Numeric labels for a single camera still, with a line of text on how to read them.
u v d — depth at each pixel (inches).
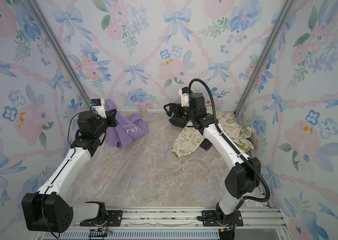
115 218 29.3
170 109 27.1
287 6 27.1
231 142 19.4
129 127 33.9
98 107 25.2
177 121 41.9
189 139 40.5
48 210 15.4
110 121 27.0
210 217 28.9
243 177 17.4
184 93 26.8
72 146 21.3
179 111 27.1
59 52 33.0
